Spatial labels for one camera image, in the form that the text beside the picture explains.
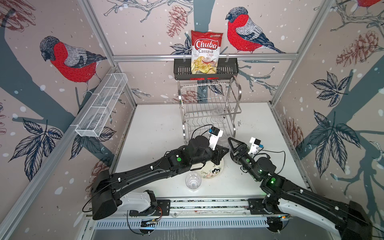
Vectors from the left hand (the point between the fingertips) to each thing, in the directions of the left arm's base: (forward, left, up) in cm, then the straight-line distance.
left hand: (230, 152), depth 63 cm
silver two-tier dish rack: (+45, +3, -16) cm, 48 cm away
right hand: (+6, 0, -4) cm, 7 cm away
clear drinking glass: (-4, +16, -27) cm, 32 cm away
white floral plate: (+1, +6, -26) cm, 26 cm away
